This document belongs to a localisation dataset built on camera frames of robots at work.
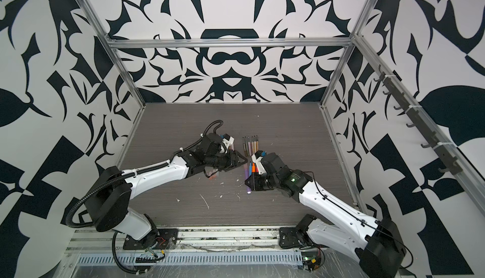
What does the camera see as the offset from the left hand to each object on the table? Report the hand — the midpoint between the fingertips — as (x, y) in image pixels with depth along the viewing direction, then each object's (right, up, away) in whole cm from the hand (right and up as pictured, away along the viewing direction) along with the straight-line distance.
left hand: (248, 159), depth 78 cm
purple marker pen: (-1, -4, +1) cm, 4 cm away
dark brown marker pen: (-2, +2, +22) cm, 22 cm away
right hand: (-1, -8, -3) cm, 9 cm away
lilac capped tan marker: (+5, +3, +23) cm, 24 cm away
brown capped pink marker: (+1, +2, +21) cm, 22 cm away
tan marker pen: (+4, +2, +22) cm, 23 cm away
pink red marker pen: (+3, -2, -8) cm, 9 cm away
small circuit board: (+23, -37, -7) cm, 44 cm away
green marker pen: (0, +2, +22) cm, 23 cm away
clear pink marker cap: (-14, -5, -8) cm, 16 cm away
